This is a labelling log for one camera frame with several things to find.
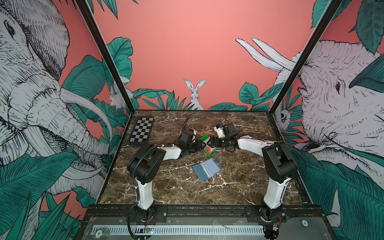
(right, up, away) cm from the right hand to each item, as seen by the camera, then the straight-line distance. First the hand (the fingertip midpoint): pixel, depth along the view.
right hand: (210, 140), depth 96 cm
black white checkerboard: (-48, +6, +8) cm, 49 cm away
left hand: (-3, -1, -2) cm, 4 cm away
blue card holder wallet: (-3, -16, -7) cm, 18 cm away
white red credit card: (-2, -5, -3) cm, 6 cm away
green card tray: (-4, +1, +4) cm, 6 cm away
